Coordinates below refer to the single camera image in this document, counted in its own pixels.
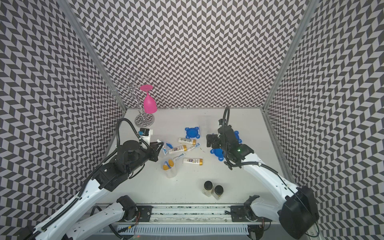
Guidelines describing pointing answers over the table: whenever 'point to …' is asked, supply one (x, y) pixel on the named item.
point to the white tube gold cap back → (192, 141)
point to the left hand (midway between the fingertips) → (161, 145)
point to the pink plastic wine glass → (149, 103)
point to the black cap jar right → (218, 192)
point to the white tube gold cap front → (197, 161)
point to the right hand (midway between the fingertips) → (214, 138)
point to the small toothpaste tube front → (179, 156)
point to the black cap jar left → (208, 188)
